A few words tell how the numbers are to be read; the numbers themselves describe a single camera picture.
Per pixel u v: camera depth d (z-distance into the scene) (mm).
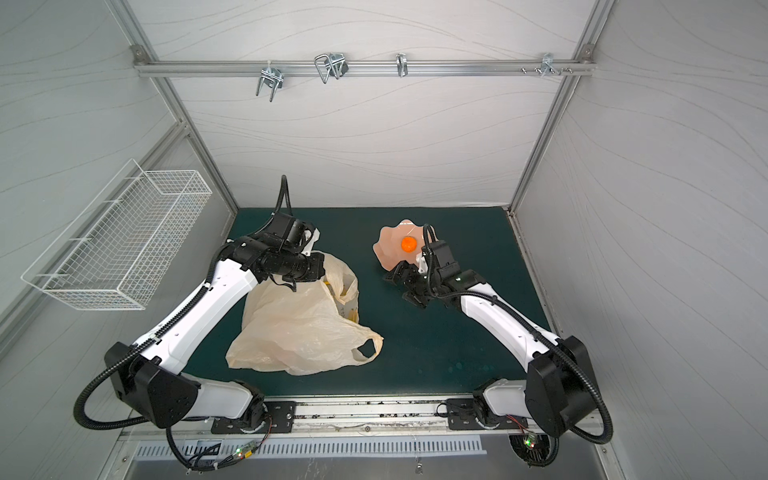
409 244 1049
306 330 726
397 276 727
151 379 378
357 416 748
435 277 637
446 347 842
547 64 764
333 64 765
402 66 780
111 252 665
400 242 1076
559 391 410
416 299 735
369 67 787
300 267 645
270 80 797
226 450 700
